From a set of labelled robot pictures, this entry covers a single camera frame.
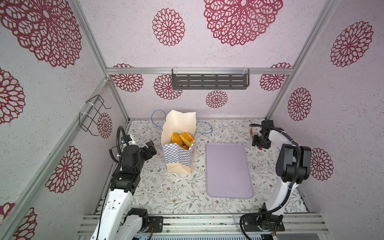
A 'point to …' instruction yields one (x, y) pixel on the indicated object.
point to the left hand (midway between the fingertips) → (145, 147)
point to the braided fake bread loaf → (187, 139)
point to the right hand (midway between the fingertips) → (259, 141)
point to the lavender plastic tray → (228, 174)
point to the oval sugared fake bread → (175, 139)
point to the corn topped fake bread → (185, 147)
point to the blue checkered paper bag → (178, 159)
